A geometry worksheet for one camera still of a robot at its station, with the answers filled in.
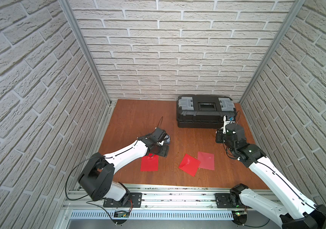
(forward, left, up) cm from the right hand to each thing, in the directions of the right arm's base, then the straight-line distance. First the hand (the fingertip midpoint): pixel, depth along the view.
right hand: (222, 129), depth 77 cm
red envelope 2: (-10, +17, -23) cm, 30 cm away
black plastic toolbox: (+20, +5, -6) cm, 21 cm away
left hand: (-2, +32, -15) cm, 35 cm away
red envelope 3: (-8, +6, -23) cm, 25 cm away
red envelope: (-7, +43, -24) cm, 49 cm away
